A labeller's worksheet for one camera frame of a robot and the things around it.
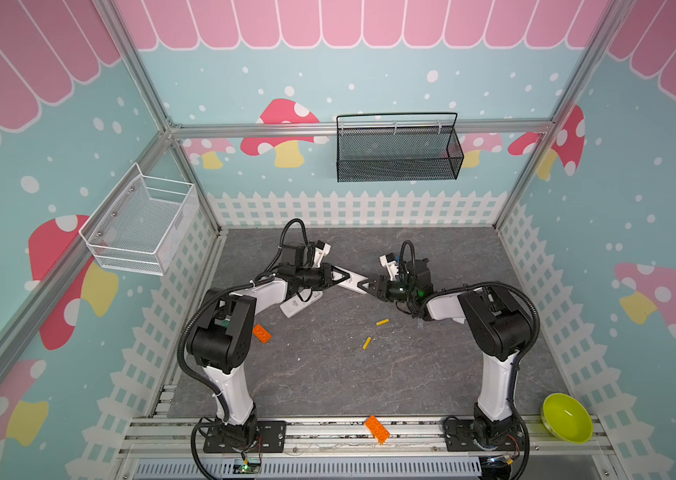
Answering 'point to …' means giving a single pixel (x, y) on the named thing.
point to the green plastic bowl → (566, 418)
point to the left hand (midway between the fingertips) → (347, 281)
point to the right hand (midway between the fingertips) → (359, 285)
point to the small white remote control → (353, 281)
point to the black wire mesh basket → (392, 147)
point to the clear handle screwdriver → (420, 324)
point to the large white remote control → (297, 302)
